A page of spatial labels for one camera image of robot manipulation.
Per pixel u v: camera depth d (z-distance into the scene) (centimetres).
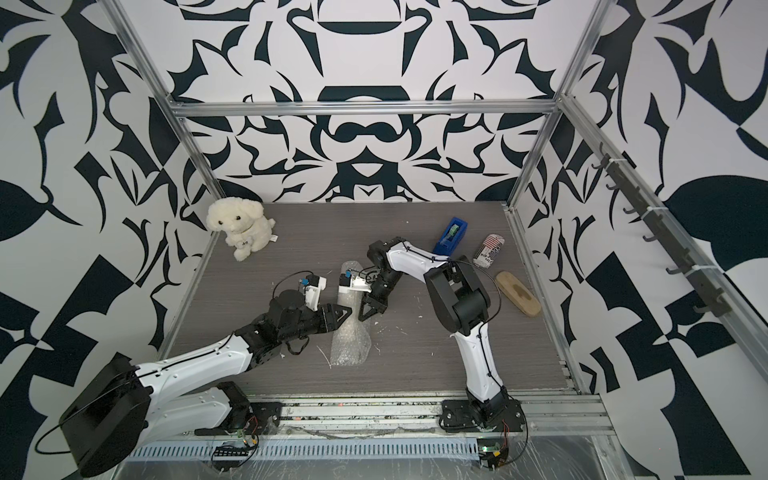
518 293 92
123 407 41
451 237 104
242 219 93
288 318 64
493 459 71
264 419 74
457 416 74
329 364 83
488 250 103
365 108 91
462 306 56
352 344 81
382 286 81
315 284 76
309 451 78
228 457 73
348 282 81
